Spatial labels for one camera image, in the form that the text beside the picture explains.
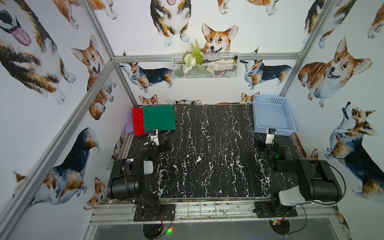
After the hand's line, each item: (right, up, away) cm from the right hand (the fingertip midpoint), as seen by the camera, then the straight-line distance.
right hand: (262, 135), depth 93 cm
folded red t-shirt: (-81, +7, +11) cm, 82 cm away
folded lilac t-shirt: (-89, +5, +13) cm, 91 cm away
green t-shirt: (-67, +11, +17) cm, 70 cm away
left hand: (-63, 0, +1) cm, 63 cm away
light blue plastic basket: (+20, +16, +27) cm, 37 cm away
